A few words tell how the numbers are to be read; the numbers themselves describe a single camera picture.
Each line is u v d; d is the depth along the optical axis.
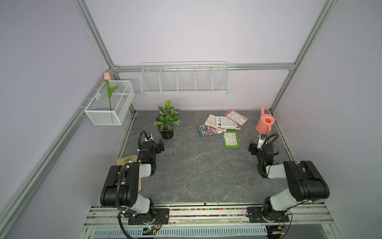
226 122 1.12
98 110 0.78
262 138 0.81
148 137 0.79
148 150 0.70
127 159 0.94
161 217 0.73
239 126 1.11
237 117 1.16
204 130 1.08
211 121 1.13
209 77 1.03
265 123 0.99
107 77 0.83
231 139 1.02
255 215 0.74
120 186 0.42
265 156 0.71
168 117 0.83
